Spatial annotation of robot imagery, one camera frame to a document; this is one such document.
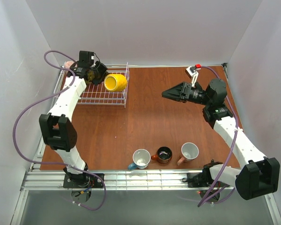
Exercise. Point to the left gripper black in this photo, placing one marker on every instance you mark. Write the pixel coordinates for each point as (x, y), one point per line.
(101, 72)

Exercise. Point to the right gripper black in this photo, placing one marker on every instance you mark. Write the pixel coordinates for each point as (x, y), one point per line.
(184, 91)

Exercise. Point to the yellow enamel mug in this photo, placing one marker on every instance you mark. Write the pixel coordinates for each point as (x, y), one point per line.
(115, 82)

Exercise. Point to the pink faceted mug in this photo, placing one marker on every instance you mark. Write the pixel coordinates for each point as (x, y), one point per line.
(68, 64)

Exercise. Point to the beige speckled round mug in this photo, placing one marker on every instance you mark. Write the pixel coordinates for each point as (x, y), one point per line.
(89, 76)

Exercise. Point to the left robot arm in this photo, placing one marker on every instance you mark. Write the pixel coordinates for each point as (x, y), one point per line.
(56, 126)

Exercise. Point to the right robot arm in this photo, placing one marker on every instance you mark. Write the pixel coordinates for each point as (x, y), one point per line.
(258, 175)

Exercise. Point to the dark brown glazed mug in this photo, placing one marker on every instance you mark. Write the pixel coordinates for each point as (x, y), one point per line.
(163, 155)

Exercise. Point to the white wire dish rack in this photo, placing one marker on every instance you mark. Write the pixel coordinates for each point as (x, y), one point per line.
(98, 95)

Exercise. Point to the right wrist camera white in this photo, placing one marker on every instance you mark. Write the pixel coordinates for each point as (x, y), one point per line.
(193, 73)

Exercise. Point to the white mug pink handle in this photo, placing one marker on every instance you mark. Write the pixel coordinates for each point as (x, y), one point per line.
(189, 152)

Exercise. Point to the white mug blue handle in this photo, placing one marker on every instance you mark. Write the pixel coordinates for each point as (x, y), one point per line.
(141, 159)

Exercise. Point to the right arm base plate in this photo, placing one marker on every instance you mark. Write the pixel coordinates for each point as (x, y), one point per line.
(196, 180)

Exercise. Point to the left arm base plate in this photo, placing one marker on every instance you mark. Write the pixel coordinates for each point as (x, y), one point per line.
(81, 181)

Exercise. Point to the aluminium frame rail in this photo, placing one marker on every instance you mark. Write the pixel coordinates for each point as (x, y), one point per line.
(118, 180)

